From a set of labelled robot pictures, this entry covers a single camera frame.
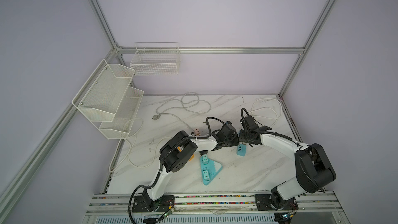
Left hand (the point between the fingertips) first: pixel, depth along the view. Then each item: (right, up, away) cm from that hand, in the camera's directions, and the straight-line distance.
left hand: (240, 142), depth 92 cm
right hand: (+1, +3, +1) cm, 3 cm away
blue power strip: (0, -4, -3) cm, 5 cm away
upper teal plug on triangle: (-22, -7, -12) cm, 25 cm away
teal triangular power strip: (-17, -12, -10) cm, 23 cm away
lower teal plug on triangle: (-21, -13, -17) cm, 30 cm away
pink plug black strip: (-26, +6, 0) cm, 27 cm away
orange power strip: (-27, +2, -36) cm, 45 cm away
